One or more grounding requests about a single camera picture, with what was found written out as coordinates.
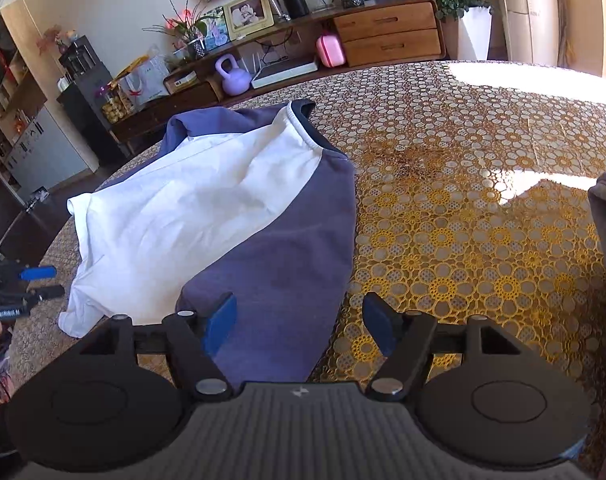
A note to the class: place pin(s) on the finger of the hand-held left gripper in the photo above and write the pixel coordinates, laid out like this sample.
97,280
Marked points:
48,292
40,273

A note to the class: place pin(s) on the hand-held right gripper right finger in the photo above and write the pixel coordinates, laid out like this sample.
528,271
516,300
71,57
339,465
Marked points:
380,320

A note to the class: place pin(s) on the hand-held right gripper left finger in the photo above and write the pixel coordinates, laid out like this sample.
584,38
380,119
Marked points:
222,320

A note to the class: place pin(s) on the purple and white shirt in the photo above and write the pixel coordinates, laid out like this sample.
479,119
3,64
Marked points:
158,210

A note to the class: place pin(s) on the dark wooden drawer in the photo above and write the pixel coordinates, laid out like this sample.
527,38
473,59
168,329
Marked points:
133,121
188,99

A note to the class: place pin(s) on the snack jar with purple lid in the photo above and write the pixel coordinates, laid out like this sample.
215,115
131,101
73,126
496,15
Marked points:
115,107

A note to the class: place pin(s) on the black drink machine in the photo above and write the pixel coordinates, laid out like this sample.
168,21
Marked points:
80,60

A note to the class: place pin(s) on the white gift bag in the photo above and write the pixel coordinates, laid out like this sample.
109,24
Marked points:
145,82

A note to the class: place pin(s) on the pink flowers in vase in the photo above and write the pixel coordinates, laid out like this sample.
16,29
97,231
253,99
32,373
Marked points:
55,39

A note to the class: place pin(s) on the small beige box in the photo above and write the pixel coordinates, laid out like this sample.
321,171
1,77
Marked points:
181,82

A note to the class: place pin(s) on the purple kettlebell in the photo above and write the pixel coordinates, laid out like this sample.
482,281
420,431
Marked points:
234,80

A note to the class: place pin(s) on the white flat box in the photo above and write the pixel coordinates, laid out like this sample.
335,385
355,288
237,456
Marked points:
285,72

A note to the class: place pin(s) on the light wooden drawer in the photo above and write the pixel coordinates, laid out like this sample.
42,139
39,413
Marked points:
385,21
393,47

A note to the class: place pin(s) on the pink case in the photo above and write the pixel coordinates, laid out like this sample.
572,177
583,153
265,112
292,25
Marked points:
331,51

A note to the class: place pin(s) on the pink flower plant in vase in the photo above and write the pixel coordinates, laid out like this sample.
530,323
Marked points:
193,45

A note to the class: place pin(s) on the cartoon figure picture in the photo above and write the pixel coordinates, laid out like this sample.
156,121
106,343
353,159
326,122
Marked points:
216,30

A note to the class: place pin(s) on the wooden TV cabinet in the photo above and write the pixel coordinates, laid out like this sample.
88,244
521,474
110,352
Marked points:
303,35

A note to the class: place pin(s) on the white planter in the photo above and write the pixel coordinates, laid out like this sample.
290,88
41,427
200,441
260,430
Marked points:
475,32

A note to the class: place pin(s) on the yellow-green framed photo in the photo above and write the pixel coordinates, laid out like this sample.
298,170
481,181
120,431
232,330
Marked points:
249,14

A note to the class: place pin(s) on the black speaker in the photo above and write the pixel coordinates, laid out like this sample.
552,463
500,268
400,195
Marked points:
294,1

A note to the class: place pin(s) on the cream standing air conditioner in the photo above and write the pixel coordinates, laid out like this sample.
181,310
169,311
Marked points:
525,10

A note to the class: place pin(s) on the yellow curtain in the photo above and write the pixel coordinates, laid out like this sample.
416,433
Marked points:
568,10

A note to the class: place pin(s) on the wall storage unit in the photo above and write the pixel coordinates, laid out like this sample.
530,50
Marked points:
38,135

